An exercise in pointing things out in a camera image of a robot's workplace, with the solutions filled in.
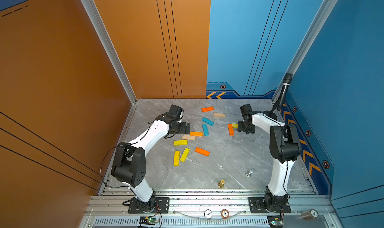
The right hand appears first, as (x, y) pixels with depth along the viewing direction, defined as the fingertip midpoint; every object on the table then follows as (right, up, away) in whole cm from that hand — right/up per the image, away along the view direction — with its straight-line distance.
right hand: (244, 129), depth 102 cm
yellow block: (-6, +3, +2) cm, 7 cm away
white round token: (-27, -37, -31) cm, 55 cm away
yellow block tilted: (-40, -14, -12) cm, 44 cm away
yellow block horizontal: (-44, -8, -7) cm, 45 cm away
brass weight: (-20, -26, -25) cm, 41 cm away
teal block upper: (-25, +6, +4) cm, 26 cm away
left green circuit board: (-56, -40, -31) cm, 75 cm away
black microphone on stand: (+21, +32, -14) cm, 41 cm away
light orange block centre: (-32, -3, -3) cm, 33 cm away
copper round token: (-19, -37, -31) cm, 52 cm away
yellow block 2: (-45, -16, -13) cm, 49 cm away
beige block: (-16, +10, +8) cm, 20 cm away
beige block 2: (-38, -5, -5) cm, 39 cm away
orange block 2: (-9, 0, +1) cm, 9 cm away
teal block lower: (-26, -1, +1) cm, 26 cm away
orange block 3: (-28, -13, -10) cm, 33 cm away
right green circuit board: (+5, -41, -31) cm, 51 cm away
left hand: (-40, +3, -11) cm, 42 cm away
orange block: (-24, +14, +14) cm, 31 cm away
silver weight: (-4, -22, -21) cm, 31 cm away
